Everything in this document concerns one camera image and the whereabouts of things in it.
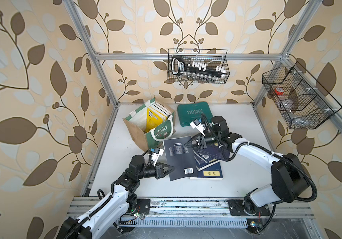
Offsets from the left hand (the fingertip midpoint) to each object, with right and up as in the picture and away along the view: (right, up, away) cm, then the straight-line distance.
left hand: (171, 168), depth 73 cm
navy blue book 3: (+22, -5, +9) cm, 25 cm away
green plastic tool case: (+10, +29, +36) cm, 48 cm away
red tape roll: (+59, +40, +7) cm, 72 cm away
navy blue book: (+23, +5, +13) cm, 27 cm away
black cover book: (+5, +6, 0) cm, 7 cm away
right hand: (+7, +11, +1) cm, 13 cm away
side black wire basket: (+66, +32, 0) cm, 73 cm away
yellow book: (-11, +25, +18) cm, 33 cm away
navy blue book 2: (+16, -1, +11) cm, 20 cm away
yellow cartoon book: (-5, +27, +15) cm, 31 cm away
